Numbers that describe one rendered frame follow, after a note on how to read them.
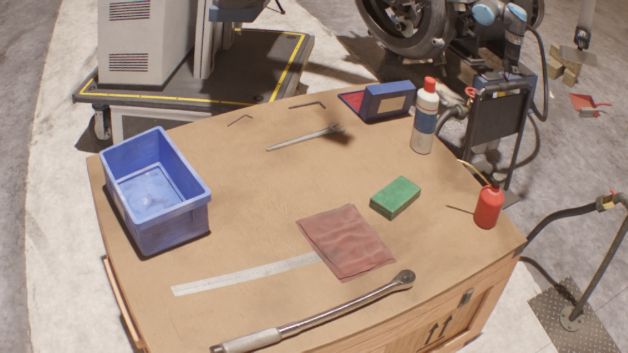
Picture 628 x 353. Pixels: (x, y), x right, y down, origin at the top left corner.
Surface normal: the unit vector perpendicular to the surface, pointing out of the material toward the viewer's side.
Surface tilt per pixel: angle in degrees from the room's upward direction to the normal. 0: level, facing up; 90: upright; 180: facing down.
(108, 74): 90
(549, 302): 0
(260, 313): 0
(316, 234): 1
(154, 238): 90
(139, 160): 90
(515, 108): 90
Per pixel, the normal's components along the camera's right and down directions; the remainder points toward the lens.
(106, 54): -0.18, 0.62
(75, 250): 0.07, -0.77
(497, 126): 0.46, 0.59
